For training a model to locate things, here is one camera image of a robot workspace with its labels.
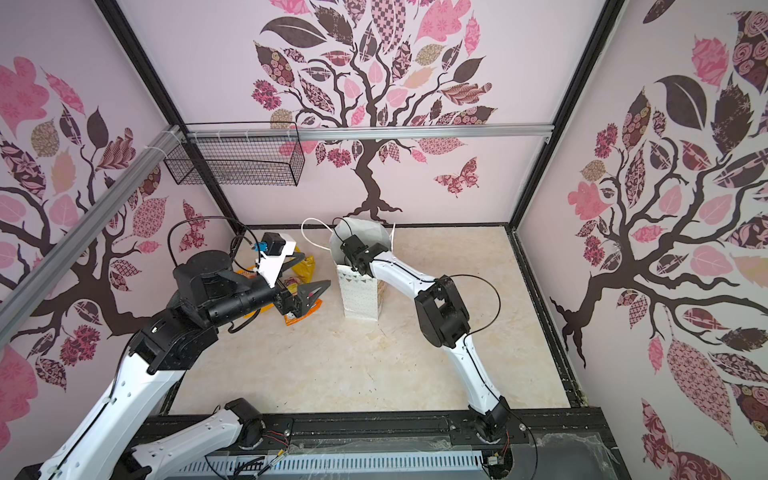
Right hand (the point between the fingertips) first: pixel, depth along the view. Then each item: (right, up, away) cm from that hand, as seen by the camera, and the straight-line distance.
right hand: (355, 285), depth 96 cm
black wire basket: (-37, +43, -1) cm, 57 cm away
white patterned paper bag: (+3, -1, -13) cm, 14 cm away
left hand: (-4, +6, -37) cm, 38 cm away
